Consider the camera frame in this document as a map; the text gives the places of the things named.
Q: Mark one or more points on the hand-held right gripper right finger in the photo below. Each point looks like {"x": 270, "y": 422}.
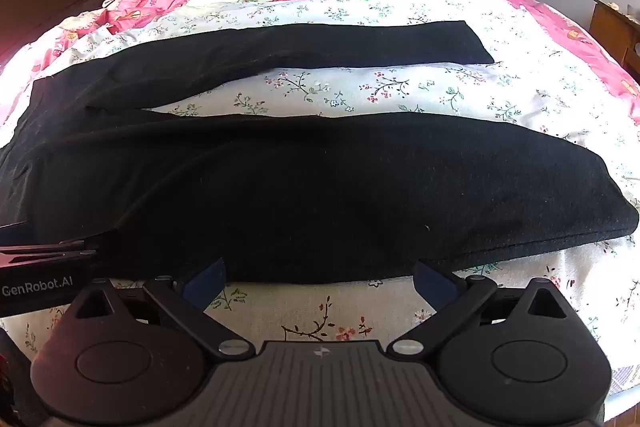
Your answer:
{"x": 436, "y": 284}

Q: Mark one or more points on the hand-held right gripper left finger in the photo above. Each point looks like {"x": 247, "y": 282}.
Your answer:
{"x": 205, "y": 283}

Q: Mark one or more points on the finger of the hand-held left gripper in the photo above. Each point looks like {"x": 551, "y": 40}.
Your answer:
{"x": 50, "y": 253}

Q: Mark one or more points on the black pants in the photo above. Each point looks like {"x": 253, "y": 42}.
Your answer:
{"x": 300, "y": 197}

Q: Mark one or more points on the floral printed bed blanket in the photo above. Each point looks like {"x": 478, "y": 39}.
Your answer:
{"x": 350, "y": 92}

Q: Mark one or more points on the wooden side cabinet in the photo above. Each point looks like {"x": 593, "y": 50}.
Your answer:
{"x": 612, "y": 32}

